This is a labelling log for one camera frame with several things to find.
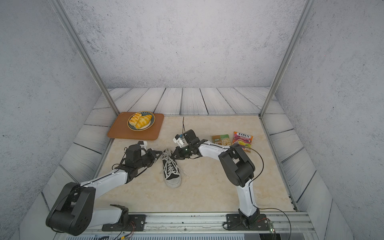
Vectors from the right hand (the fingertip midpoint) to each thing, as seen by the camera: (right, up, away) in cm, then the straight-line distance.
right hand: (171, 158), depth 87 cm
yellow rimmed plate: (-22, +18, +24) cm, 37 cm away
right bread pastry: (-25, +22, +24) cm, 41 cm away
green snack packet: (+32, +9, +17) cm, 38 cm away
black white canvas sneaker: (+1, -12, -3) cm, 13 cm away
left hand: (-4, +3, -1) cm, 5 cm away
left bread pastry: (-31, +23, +24) cm, 46 cm away
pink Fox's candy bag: (+47, +9, +14) cm, 50 cm away
